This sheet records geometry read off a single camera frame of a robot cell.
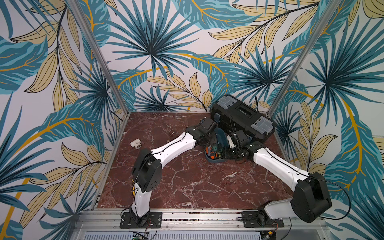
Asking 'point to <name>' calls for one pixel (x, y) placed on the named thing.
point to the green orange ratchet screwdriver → (215, 149)
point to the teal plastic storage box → (223, 144)
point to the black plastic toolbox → (232, 113)
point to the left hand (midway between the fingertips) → (214, 141)
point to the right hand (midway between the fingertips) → (224, 153)
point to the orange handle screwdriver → (213, 155)
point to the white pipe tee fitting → (136, 143)
